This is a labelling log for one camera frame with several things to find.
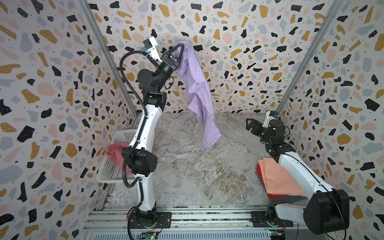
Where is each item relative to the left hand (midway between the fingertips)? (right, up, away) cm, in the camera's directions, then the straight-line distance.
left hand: (191, 46), depth 55 cm
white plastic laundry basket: (-49, -55, +31) cm, 80 cm away
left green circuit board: (-20, -81, +16) cm, 85 cm away
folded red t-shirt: (+40, -66, +24) cm, 80 cm away
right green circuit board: (+39, -82, +17) cm, 92 cm away
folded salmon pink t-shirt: (+46, -59, +28) cm, 80 cm away
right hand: (+31, -25, +25) cm, 47 cm away
